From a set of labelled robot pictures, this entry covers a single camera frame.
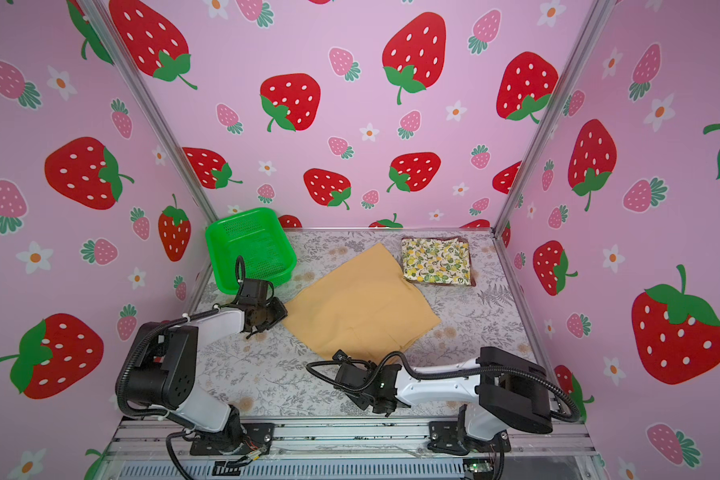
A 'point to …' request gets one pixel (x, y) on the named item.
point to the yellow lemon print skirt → (442, 261)
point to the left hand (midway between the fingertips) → (286, 310)
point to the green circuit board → (482, 468)
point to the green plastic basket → (256, 235)
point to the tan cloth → (364, 308)
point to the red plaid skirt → (413, 238)
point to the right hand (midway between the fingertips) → (355, 383)
